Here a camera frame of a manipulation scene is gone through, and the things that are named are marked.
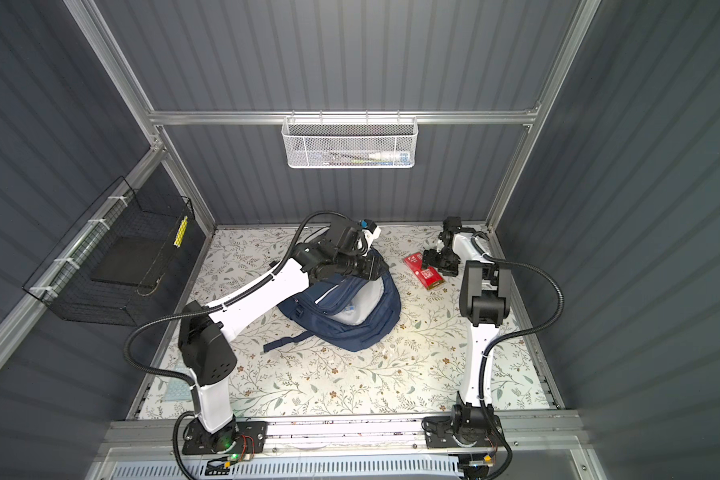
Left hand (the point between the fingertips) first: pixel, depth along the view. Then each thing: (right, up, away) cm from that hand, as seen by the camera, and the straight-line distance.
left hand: (385, 265), depth 80 cm
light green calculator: (-57, -34, +1) cm, 66 cm away
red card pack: (+16, -4, +25) cm, 30 cm away
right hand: (+20, -3, +26) cm, 33 cm away
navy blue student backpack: (-10, -15, +9) cm, 20 cm away
